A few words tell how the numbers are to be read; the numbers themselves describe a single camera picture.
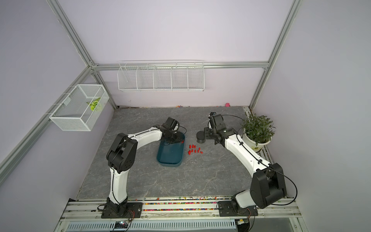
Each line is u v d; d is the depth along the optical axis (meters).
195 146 0.97
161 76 1.00
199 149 0.97
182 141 0.94
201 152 0.96
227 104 1.24
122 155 0.53
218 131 0.63
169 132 0.82
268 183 0.42
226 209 0.74
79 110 0.83
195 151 0.96
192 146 0.98
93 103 0.81
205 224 1.14
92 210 0.76
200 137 0.97
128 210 0.72
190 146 0.97
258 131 0.81
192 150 0.96
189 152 0.94
